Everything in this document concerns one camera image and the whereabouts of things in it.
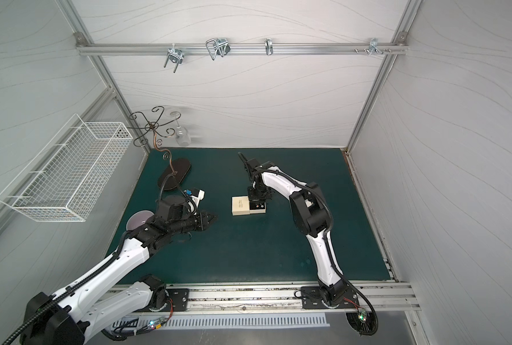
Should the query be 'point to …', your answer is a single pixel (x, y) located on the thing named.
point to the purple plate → (137, 218)
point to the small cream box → (242, 205)
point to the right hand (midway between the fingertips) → (255, 200)
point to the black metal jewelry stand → (180, 168)
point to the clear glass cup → (183, 137)
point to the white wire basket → (70, 185)
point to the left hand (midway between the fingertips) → (217, 217)
